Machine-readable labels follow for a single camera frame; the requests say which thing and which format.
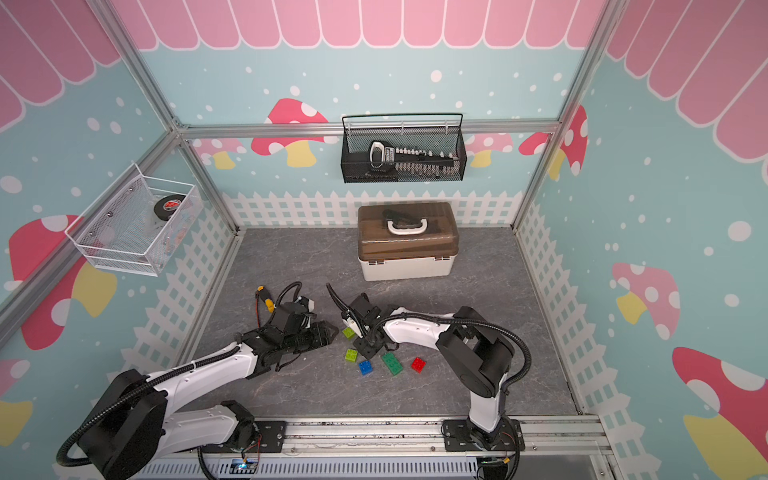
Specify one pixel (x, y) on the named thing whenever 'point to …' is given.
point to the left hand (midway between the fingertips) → (331, 338)
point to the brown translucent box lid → (411, 230)
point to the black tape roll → (166, 206)
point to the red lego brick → (418, 364)
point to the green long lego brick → (392, 362)
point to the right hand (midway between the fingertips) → (366, 345)
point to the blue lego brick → (366, 367)
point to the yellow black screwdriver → (271, 306)
